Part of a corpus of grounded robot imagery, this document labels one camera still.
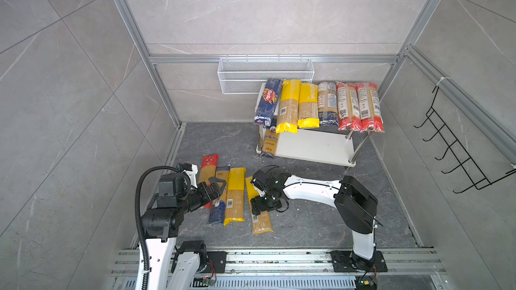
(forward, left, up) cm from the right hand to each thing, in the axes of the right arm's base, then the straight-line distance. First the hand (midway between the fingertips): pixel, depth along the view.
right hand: (259, 209), depth 85 cm
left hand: (+1, +14, +22) cm, 26 cm away
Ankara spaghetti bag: (+33, -7, +7) cm, 34 cm away
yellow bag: (-6, -1, +1) cm, 6 cm away
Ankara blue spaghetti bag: (-1, +18, +2) cm, 18 cm away
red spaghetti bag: (+20, +25, +1) cm, 32 cm away
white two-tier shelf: (+33, -31, +3) cm, 45 cm away
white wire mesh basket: (+58, +6, +29) cm, 65 cm away
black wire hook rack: (+3, -67, +31) cm, 74 cm away
